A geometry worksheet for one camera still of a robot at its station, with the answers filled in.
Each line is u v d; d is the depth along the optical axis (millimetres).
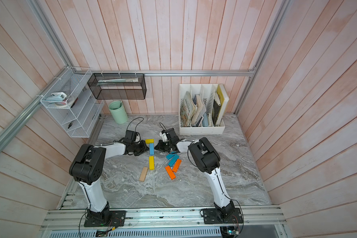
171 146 836
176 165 918
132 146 801
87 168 518
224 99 928
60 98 687
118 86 1034
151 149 984
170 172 897
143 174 880
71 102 734
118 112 1066
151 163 928
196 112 1002
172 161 942
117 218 731
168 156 950
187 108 1036
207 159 591
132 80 902
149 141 1046
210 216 731
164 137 957
